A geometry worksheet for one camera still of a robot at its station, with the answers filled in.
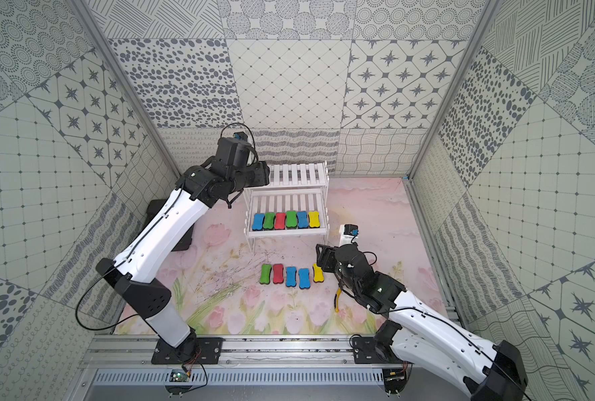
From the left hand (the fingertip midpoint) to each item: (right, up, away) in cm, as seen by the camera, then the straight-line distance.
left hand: (259, 164), depth 73 cm
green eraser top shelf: (-1, -38, +17) cm, 42 cm away
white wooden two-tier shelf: (+9, -6, +9) cm, 14 cm away
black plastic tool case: (-50, -14, +29) cm, 60 cm away
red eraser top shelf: (+3, -38, +17) cm, 42 cm away
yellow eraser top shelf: (+18, -38, +15) cm, 45 cm away
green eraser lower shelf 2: (+8, -18, +15) cm, 25 cm away
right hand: (+20, -26, +4) cm, 33 cm away
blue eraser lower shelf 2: (+13, -18, +16) cm, 27 cm away
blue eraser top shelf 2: (+13, -39, +15) cm, 44 cm away
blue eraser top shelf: (+8, -39, +17) cm, 43 cm away
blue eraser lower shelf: (-3, -19, +13) cm, 23 cm away
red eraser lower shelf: (+5, -18, +14) cm, 24 cm away
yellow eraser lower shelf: (+17, -18, +16) cm, 29 cm away
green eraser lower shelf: (0, -18, +15) cm, 24 cm away
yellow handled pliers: (+24, -45, +11) cm, 52 cm away
